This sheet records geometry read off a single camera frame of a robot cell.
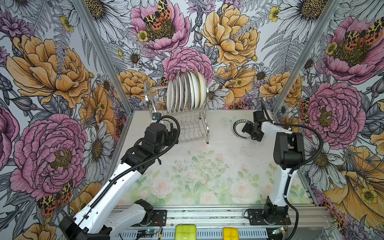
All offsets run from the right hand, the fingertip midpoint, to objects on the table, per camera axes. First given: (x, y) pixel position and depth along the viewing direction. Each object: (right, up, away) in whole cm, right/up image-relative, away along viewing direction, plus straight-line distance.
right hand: (248, 136), depth 104 cm
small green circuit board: (-59, -42, -32) cm, 80 cm away
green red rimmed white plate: (-5, +6, +7) cm, 11 cm away
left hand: (-50, +3, -31) cm, 59 cm away
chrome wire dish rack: (-39, +8, +3) cm, 40 cm away
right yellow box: (-20, -42, -34) cm, 57 cm away
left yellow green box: (-40, -41, -35) cm, 67 cm away
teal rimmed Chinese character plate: (-51, +25, -14) cm, 58 cm away
